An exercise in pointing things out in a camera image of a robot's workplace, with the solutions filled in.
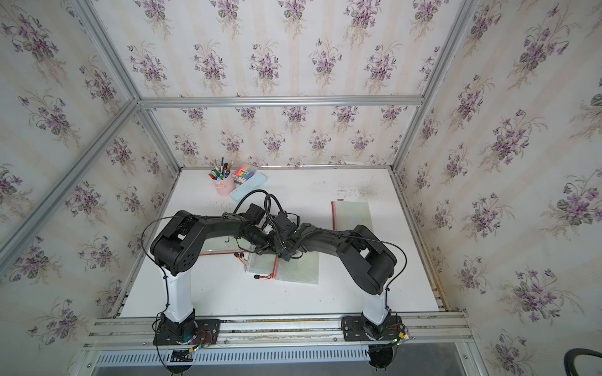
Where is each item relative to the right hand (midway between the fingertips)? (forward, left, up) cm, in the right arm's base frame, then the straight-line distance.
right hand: (285, 242), depth 92 cm
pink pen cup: (+24, +29, +9) cm, 39 cm away
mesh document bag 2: (-9, -7, -2) cm, 12 cm away
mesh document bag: (+14, -26, -1) cm, 30 cm away
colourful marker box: (+38, +25, 0) cm, 45 cm away
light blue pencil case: (+30, +18, +1) cm, 35 cm away
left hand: (-4, +1, -1) cm, 4 cm away
